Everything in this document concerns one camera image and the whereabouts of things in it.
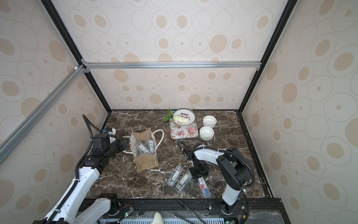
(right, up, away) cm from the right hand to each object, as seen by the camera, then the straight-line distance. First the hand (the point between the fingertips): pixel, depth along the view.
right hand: (203, 178), depth 85 cm
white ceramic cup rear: (+9, +36, +27) cm, 46 cm away
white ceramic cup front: (+5, +26, +18) cm, 32 cm away
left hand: (-43, +25, -6) cm, 50 cm away
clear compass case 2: (-17, +3, -2) cm, 17 cm away
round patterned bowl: (-9, +42, +32) cm, 54 cm away
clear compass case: (-38, +18, +3) cm, 43 cm away
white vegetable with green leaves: (-17, +38, +25) cm, 48 cm away
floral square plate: (-16, +27, +21) cm, 38 cm away
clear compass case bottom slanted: (-12, 0, -4) cm, 13 cm away
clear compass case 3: (0, -3, -5) cm, 6 cm away
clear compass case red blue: (-34, +20, +5) cm, 40 cm away
